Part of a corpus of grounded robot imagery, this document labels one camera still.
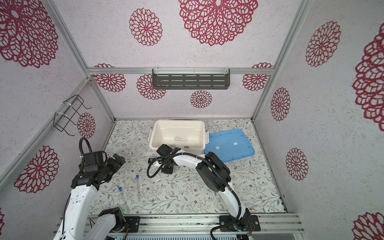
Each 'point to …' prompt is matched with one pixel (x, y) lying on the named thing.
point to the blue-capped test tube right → (137, 177)
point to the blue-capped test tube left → (124, 205)
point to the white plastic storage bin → (188, 135)
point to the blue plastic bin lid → (230, 145)
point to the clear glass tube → (177, 138)
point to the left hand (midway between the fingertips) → (120, 166)
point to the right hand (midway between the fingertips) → (164, 165)
